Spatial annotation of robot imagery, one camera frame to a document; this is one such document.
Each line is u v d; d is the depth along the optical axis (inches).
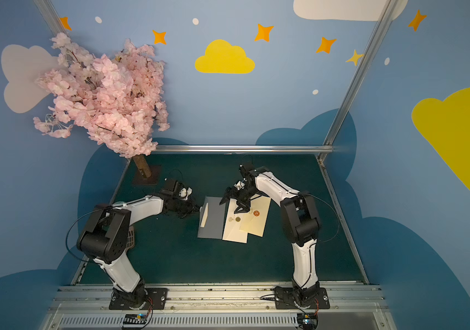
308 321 28.7
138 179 44.1
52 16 27.7
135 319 28.7
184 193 36.5
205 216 37.7
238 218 37.7
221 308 28.9
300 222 20.9
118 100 28.7
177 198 32.4
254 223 37.9
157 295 29.7
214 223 36.8
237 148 53.7
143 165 40.9
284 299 29.4
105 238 19.0
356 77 34.2
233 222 37.7
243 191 32.3
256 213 38.7
